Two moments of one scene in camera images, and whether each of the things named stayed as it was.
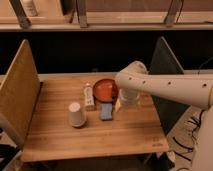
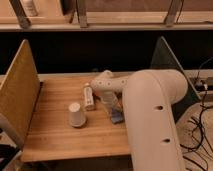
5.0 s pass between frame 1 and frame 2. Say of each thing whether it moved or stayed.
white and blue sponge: moved
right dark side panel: stayed
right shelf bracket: stayed
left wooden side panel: stayed
